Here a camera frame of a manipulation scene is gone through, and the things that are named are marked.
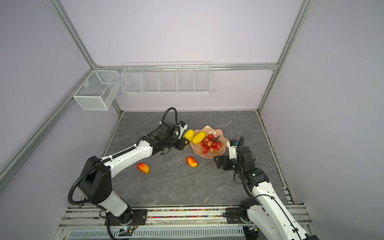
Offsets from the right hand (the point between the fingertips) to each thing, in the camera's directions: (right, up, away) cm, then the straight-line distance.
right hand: (221, 158), depth 79 cm
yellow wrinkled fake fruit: (-18, +12, +4) cm, 22 cm away
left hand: (-19, +8, +5) cm, 21 cm away
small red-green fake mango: (-45, -7, +7) cm, 46 cm away
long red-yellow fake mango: (-17, -4, +10) cm, 20 cm away
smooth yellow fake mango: (-12, +10, +17) cm, 23 cm away
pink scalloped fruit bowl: (-13, +2, +15) cm, 20 cm away
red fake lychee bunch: (-5, +6, +14) cm, 16 cm away
